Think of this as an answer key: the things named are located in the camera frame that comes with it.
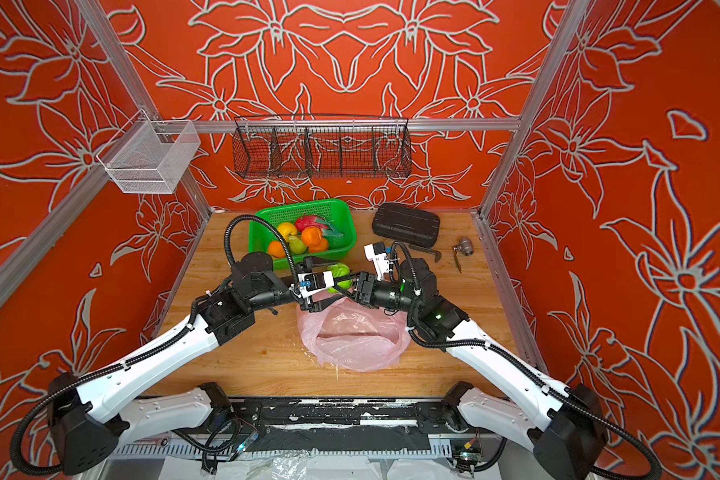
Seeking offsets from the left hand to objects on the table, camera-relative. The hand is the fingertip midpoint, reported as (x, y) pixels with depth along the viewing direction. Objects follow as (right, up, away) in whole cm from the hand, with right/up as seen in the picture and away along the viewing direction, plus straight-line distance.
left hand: (339, 271), depth 65 cm
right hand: (-2, -4, -2) cm, 4 cm away
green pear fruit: (-17, +5, +38) cm, 42 cm away
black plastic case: (+23, +13, +42) cm, 49 cm away
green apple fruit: (0, 0, -1) cm, 1 cm away
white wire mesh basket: (-61, +33, +25) cm, 74 cm away
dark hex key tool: (+32, +2, +36) cm, 49 cm away
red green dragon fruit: (-12, +14, +42) cm, 46 cm away
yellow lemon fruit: (-22, +11, +41) cm, 48 cm away
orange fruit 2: (-24, +4, +35) cm, 42 cm away
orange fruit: (-8, +5, +38) cm, 39 cm away
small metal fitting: (+44, +4, +39) cm, 59 cm away
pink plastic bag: (+3, -22, +22) cm, 31 cm away
